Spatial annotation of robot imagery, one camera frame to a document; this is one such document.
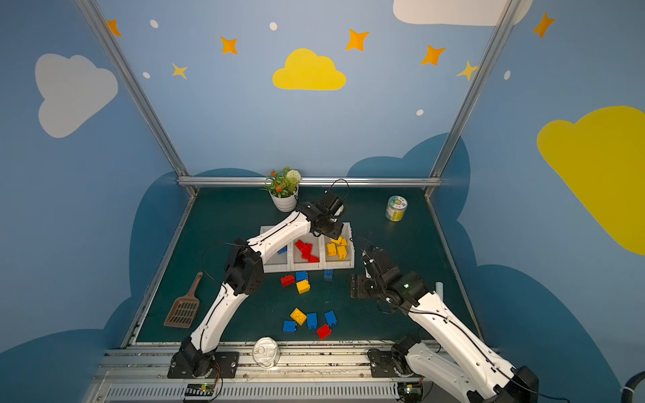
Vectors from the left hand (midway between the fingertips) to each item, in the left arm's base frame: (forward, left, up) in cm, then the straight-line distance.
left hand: (335, 227), depth 97 cm
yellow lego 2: (-7, -3, -7) cm, 10 cm away
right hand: (-25, -8, +5) cm, 27 cm away
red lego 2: (-7, +12, -5) cm, 14 cm away
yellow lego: (-22, +12, -7) cm, 26 cm away
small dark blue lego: (-16, +2, -8) cm, 18 cm away
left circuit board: (-52, +41, -12) cm, 67 cm away
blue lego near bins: (-18, +12, -7) cm, 23 cm away
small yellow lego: (-2, -4, -7) cm, 8 cm away
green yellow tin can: (+12, -27, -1) cm, 29 cm away
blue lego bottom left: (-35, +15, -9) cm, 39 cm away
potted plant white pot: (+16, +22, +6) cm, 27 cm away
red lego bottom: (-37, +4, -8) cm, 38 cm away
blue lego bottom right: (-32, +2, -8) cm, 33 cm away
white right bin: (-13, 0, -4) cm, 14 cm away
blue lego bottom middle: (-33, +8, -8) cm, 35 cm away
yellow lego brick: (-7, +1, -6) cm, 9 cm away
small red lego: (-11, +8, -7) cm, 15 cm away
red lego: (-19, +17, -7) cm, 27 cm away
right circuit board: (-52, -23, -12) cm, 58 cm away
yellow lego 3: (-8, -1, +4) cm, 9 cm away
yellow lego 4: (-31, +13, -9) cm, 35 cm away
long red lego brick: (-10, +11, -7) cm, 16 cm away
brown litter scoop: (-30, +52, -9) cm, 61 cm away
